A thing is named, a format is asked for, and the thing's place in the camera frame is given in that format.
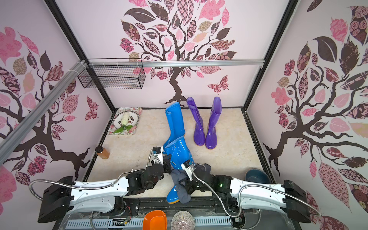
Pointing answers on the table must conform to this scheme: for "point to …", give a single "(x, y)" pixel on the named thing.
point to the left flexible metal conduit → (148, 169)
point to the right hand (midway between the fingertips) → (179, 183)
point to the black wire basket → (112, 76)
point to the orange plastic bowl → (155, 220)
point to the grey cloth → (178, 175)
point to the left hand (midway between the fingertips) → (172, 158)
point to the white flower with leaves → (125, 120)
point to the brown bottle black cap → (102, 152)
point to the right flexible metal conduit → (243, 189)
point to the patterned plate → (132, 119)
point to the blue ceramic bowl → (257, 175)
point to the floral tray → (131, 132)
